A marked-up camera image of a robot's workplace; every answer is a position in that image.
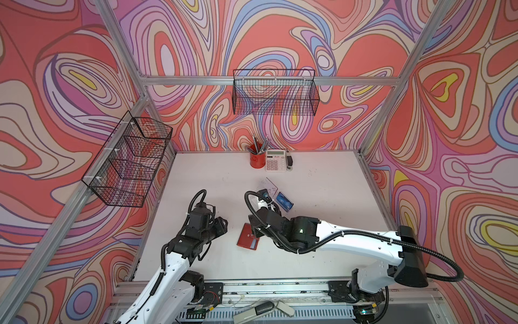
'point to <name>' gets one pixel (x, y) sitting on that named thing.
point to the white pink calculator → (275, 160)
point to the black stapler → (289, 161)
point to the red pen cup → (257, 160)
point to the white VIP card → (266, 184)
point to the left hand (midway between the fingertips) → (228, 221)
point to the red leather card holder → (247, 239)
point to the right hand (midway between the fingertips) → (259, 220)
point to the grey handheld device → (262, 308)
